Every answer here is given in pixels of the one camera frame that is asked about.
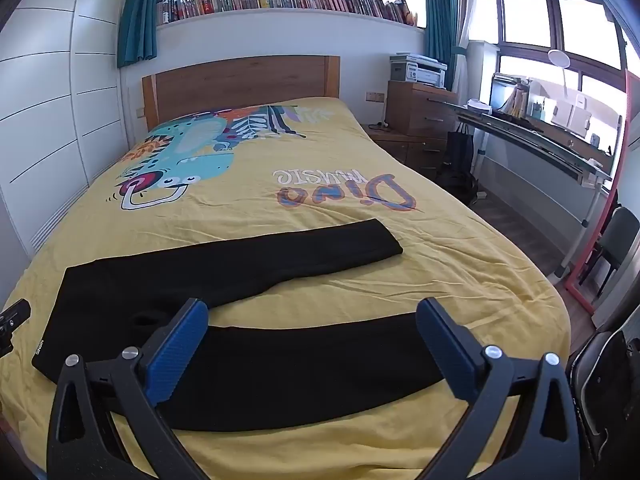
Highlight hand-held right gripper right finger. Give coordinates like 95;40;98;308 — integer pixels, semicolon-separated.
416;298;583;480

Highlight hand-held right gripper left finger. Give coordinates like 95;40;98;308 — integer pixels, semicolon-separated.
44;298;211;480

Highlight black pants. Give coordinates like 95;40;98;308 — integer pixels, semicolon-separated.
31;218;441;433

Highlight black office chair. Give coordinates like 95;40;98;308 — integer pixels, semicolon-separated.
565;320;640;480

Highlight red framed mirror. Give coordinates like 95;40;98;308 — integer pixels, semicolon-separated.
565;70;637;317

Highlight black bag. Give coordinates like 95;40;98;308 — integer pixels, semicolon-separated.
437;122;481;204

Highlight yellow printed blanket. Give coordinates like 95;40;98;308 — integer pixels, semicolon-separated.
0;96;573;480

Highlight white wardrobe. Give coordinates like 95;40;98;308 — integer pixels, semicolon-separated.
0;0;133;256

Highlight dark chair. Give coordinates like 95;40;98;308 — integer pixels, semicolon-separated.
595;205;640;287

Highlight wooden nightstand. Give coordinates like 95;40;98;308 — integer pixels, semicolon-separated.
367;127;448;171

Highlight white tilting desk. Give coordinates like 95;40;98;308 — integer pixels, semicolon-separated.
442;97;615;281

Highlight wooden dresser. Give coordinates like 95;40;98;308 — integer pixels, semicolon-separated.
385;80;461;141

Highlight white storage box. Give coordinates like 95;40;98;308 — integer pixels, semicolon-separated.
550;97;594;136

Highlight wooden headboard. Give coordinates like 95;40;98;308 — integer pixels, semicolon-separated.
141;55;342;133

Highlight white printer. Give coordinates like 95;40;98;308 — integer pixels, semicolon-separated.
390;52;448;88

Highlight teal curtain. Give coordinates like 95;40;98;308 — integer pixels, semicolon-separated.
424;0;468;92
116;0;160;68

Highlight white sheer curtain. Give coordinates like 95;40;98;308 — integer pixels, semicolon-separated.
457;0;482;47

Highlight white ring desk lamp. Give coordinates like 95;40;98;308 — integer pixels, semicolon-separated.
547;49;574;100

